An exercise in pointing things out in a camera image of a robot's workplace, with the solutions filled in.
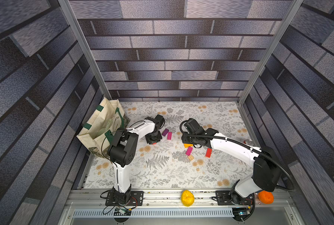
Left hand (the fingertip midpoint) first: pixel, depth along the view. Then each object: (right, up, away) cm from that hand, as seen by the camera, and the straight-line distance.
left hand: (157, 141), depth 95 cm
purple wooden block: (+5, +5, +6) cm, 9 cm away
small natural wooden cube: (+22, -9, -7) cm, 25 cm away
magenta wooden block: (+9, +3, +3) cm, 10 cm away
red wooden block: (+35, -7, -5) cm, 36 cm away
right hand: (+17, +5, -9) cm, 20 cm away
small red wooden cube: (-2, -1, -3) cm, 4 cm away
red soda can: (+57, +2, -12) cm, 59 cm away
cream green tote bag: (-39, +8, -5) cm, 40 cm away
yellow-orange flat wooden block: (+20, -3, -2) cm, 20 cm away
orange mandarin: (+58, -24, -25) cm, 68 cm away
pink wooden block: (+22, -6, -4) cm, 23 cm away
